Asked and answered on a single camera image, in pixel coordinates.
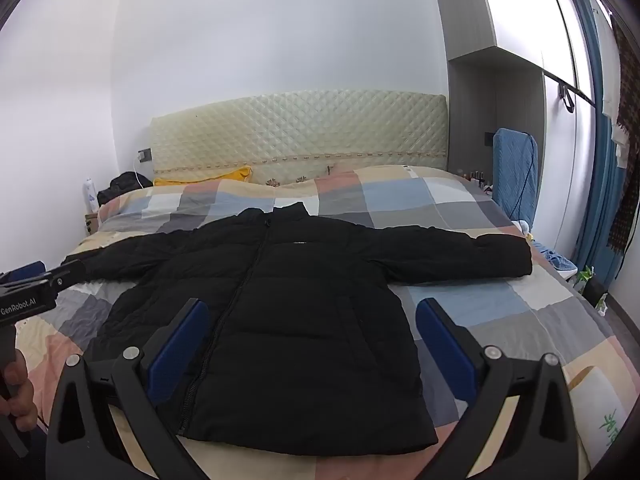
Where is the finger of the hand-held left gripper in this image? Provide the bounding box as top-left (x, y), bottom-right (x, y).
top-left (46, 258), bottom-right (87, 292)
top-left (0, 261), bottom-right (47, 285)

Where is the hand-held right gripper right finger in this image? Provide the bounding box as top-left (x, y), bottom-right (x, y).
top-left (415, 297), bottom-right (593, 480)

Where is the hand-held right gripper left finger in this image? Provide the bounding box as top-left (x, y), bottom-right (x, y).
top-left (45, 297), bottom-right (211, 480)

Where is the black puffer jacket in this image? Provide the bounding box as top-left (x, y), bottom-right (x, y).
top-left (62, 201), bottom-right (533, 458)

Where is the person's left hand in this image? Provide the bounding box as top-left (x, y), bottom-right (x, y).
top-left (0, 346), bottom-right (39, 429)

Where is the checked patchwork quilt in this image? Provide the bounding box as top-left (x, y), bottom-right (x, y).
top-left (15, 164), bottom-right (626, 480)

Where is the white spray bottle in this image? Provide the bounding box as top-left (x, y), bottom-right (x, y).
top-left (82, 177), bottom-right (100, 214)

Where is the black cloth heap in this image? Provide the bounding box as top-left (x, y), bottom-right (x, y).
top-left (97, 171), bottom-right (153, 206)

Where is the green plant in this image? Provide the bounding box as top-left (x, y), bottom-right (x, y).
top-left (575, 265), bottom-right (597, 297)

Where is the black bin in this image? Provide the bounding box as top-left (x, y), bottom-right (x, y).
top-left (582, 277), bottom-right (609, 312)

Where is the cream pillow with green print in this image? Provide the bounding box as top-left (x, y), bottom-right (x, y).
top-left (562, 365), bottom-right (627, 462)

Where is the cluster of small bottles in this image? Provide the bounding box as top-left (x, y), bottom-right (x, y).
top-left (462, 166), bottom-right (496, 191)

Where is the blue padded cloth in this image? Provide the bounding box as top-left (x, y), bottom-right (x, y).
top-left (492, 127), bottom-right (540, 226)

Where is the blue curtain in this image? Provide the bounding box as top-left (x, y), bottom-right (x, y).
top-left (569, 0), bottom-right (632, 283)

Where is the brown patterned hanging garment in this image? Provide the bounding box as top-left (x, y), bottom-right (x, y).
top-left (606, 15), bottom-right (640, 281)

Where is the white hanging garment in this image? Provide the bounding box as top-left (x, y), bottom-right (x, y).
top-left (599, 10), bottom-right (632, 167)

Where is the grey wooden wardrobe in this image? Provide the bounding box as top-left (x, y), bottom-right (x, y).
top-left (429, 0), bottom-right (601, 201)

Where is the black cable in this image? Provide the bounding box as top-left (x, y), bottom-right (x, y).
top-left (514, 135), bottom-right (532, 222)

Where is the black clothes rail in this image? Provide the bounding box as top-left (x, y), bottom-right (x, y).
top-left (542, 70), bottom-right (599, 109)

